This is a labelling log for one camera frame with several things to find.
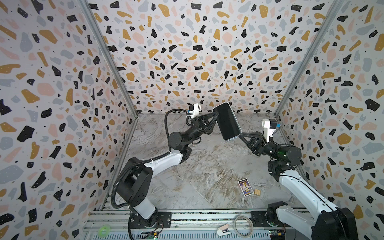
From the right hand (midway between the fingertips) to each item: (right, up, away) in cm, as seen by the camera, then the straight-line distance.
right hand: (239, 138), depth 59 cm
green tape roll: (-61, -45, +12) cm, 77 cm away
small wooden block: (+16, -31, +23) cm, 42 cm away
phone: (-3, +7, +11) cm, 13 cm away
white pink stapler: (-4, -44, +11) cm, 46 cm away
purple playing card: (+10, -29, +25) cm, 40 cm away
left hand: (-8, +8, -3) cm, 12 cm away
